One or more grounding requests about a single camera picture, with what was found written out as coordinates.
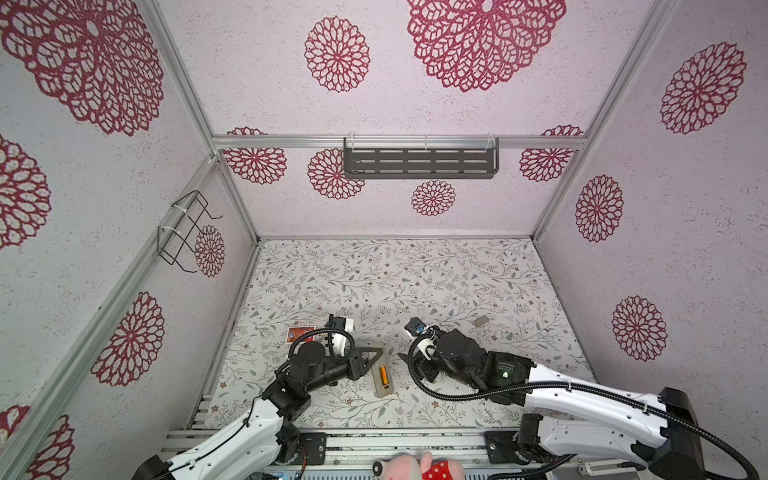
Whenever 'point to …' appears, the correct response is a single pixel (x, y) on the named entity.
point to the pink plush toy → (402, 467)
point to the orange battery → (384, 375)
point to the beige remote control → (380, 390)
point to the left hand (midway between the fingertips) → (380, 357)
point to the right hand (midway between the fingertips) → (409, 339)
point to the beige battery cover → (481, 321)
